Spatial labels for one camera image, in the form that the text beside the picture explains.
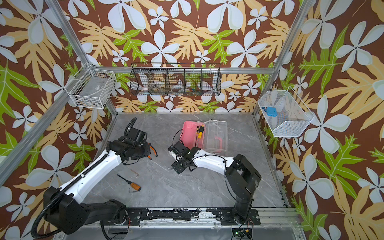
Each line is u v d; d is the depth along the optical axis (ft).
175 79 3.21
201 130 3.23
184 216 2.46
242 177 1.51
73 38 2.58
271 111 2.82
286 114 2.74
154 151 2.64
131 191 2.70
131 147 1.96
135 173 2.91
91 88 2.82
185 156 2.17
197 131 3.24
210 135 3.02
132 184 2.74
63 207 1.27
